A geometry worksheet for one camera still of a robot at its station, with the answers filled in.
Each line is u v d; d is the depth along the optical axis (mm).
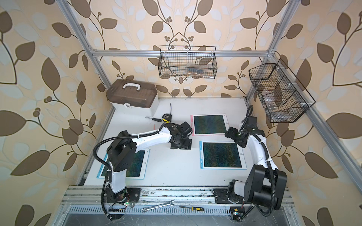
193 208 702
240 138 703
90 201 736
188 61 961
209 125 1025
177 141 739
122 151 509
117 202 702
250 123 664
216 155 889
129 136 520
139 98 937
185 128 710
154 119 1071
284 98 733
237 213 708
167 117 1050
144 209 707
